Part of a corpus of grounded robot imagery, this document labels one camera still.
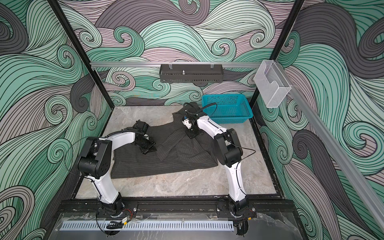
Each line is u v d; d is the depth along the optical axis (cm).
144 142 82
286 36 81
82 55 88
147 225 70
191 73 95
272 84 80
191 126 86
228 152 55
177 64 93
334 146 52
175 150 94
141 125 80
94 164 49
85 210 75
